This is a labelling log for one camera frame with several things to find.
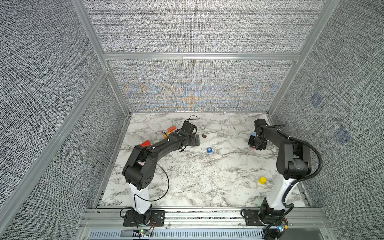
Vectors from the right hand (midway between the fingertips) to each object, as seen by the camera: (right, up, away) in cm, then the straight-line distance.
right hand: (254, 145), depth 99 cm
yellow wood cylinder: (-1, -18, -14) cm, 23 cm away
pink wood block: (-3, -1, -7) cm, 7 cm away
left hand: (-41, +4, -3) cm, 41 cm away
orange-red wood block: (-55, +11, +8) cm, 56 cm away
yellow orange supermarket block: (-53, +8, -35) cm, 64 cm away
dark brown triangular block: (-33, +6, +8) cm, 34 cm away
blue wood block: (-30, -3, -1) cm, 30 cm away
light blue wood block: (-4, +8, -9) cm, 13 cm away
